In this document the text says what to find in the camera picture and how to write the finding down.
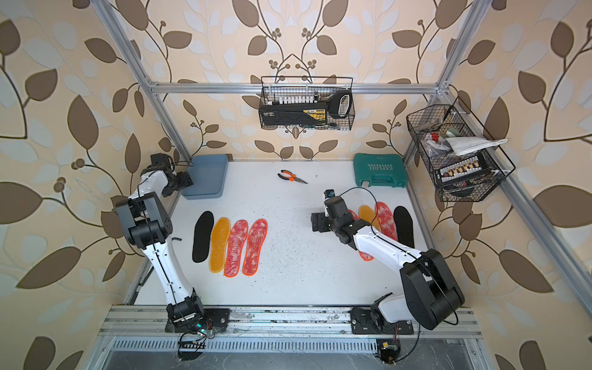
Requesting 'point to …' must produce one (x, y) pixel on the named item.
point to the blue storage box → (207, 173)
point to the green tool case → (380, 170)
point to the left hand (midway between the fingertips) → (183, 179)
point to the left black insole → (203, 227)
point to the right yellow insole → (368, 214)
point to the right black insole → (404, 226)
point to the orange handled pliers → (293, 178)
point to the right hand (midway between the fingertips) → (322, 216)
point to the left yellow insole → (220, 235)
